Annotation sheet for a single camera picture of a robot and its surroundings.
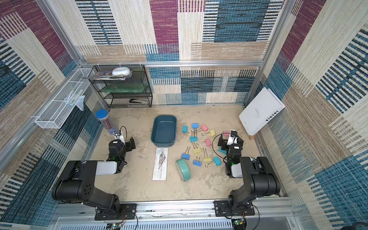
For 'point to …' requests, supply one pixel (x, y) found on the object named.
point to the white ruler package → (160, 169)
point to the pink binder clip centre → (207, 142)
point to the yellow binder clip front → (206, 158)
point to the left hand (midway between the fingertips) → (124, 138)
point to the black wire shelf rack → (102, 74)
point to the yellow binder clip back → (211, 133)
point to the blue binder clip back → (195, 125)
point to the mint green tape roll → (183, 169)
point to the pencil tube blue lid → (101, 113)
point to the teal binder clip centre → (193, 139)
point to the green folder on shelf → (125, 87)
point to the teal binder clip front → (216, 161)
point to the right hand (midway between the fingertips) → (231, 133)
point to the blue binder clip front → (197, 162)
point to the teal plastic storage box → (164, 131)
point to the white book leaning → (260, 112)
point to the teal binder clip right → (223, 151)
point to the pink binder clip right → (226, 133)
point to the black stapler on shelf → (136, 100)
